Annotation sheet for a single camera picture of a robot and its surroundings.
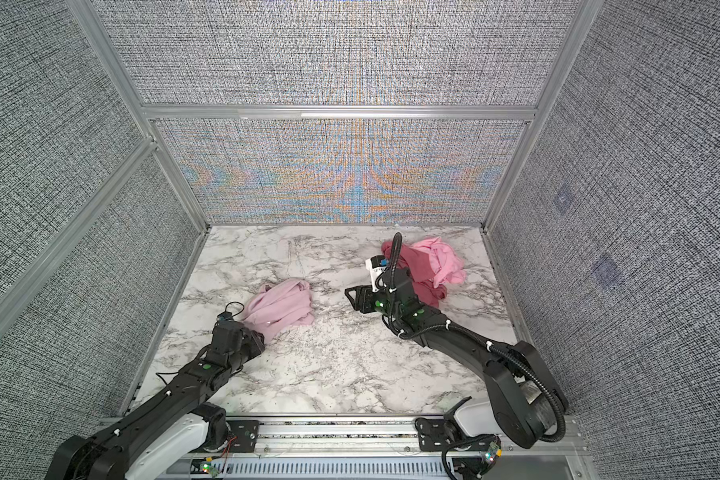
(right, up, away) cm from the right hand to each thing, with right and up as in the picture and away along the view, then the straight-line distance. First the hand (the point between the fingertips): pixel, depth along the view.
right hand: (352, 289), depth 84 cm
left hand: (-27, -15, +4) cm, 32 cm away
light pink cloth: (-22, -5, +7) cm, 24 cm away
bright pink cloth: (+30, +6, +11) cm, 32 cm away
